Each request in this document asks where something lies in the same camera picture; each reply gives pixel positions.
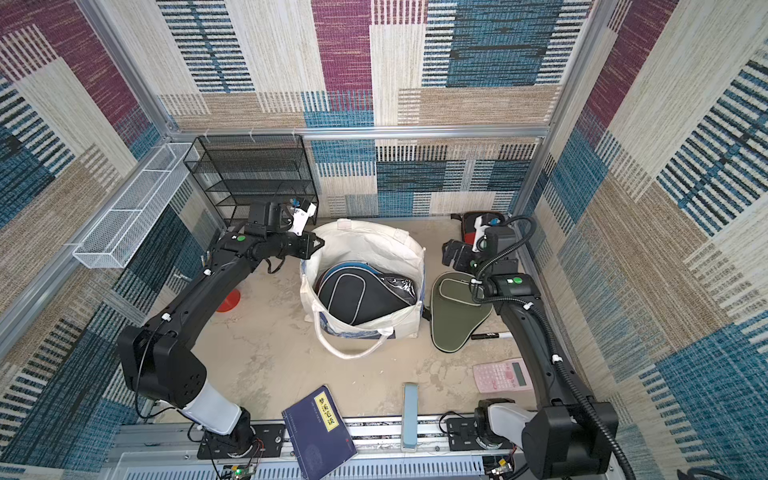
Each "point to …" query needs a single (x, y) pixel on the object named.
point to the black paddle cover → (357, 292)
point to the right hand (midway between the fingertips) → (459, 254)
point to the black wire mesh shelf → (238, 170)
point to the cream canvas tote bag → (391, 251)
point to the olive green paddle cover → (455, 315)
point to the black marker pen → (487, 336)
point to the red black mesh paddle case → (469, 219)
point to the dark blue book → (319, 435)
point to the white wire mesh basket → (117, 238)
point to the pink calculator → (502, 376)
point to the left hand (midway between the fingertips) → (322, 240)
